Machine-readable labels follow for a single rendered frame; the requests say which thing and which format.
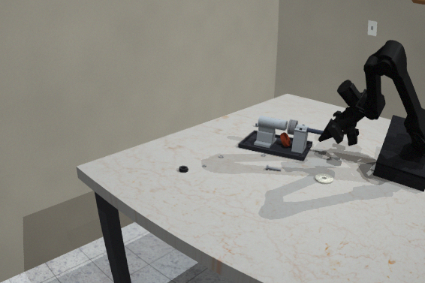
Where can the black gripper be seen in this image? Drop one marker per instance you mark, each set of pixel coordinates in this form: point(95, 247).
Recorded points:
point(345, 120)

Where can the white flat washer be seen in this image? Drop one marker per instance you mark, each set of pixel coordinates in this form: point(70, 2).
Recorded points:
point(324, 178)

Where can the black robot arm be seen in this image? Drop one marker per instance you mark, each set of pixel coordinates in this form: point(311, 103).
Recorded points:
point(391, 62)

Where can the red-brown ring spacer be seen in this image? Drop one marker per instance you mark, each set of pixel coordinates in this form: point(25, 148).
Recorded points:
point(285, 139)

